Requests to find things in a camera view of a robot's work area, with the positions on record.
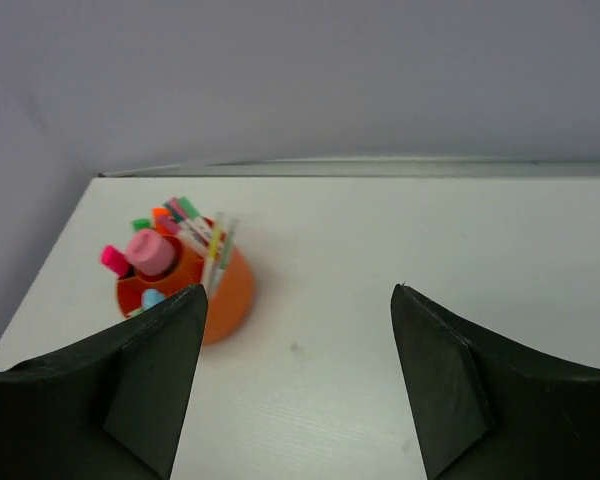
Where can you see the pink-capped clear bottle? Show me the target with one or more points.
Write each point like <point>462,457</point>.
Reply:
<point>150,253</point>

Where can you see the orange round desk organizer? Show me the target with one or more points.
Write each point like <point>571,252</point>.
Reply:
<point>228,306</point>

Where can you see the clear green thin pen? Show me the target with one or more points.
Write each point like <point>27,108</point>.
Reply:
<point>226,252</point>

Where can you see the orange-capped black highlighter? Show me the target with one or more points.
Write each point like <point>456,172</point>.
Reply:
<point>157,212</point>

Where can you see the light blue cap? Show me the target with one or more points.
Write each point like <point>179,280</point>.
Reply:
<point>150,298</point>

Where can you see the green-capped black highlighter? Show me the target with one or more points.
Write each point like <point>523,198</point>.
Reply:
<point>140,224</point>

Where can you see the pink-capped black highlighter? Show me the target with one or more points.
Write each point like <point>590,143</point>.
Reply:
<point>115,261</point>

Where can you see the yellow thin pen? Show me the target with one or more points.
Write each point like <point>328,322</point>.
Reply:
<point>211,260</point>

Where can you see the magenta-capped white pen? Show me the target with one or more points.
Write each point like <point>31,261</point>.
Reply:
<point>177,224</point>

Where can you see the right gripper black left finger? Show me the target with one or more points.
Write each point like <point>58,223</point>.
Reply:
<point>110,406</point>

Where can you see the green-capped white pen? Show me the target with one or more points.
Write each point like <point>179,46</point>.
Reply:
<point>192,214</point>

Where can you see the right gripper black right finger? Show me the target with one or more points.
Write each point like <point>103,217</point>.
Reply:
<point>487,407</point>

